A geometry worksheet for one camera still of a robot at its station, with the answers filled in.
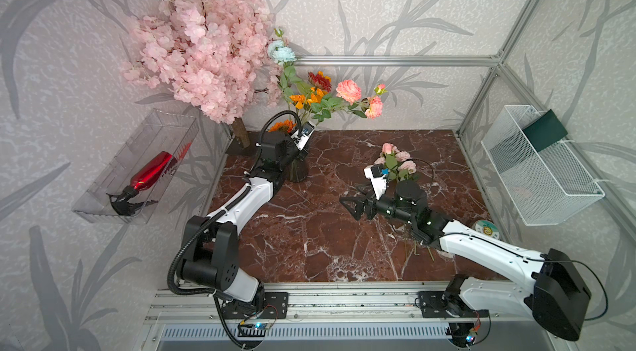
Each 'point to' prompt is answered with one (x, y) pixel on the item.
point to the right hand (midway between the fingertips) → (348, 193)
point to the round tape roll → (487, 228)
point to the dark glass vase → (297, 170)
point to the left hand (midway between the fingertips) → (306, 131)
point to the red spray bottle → (149, 171)
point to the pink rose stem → (391, 160)
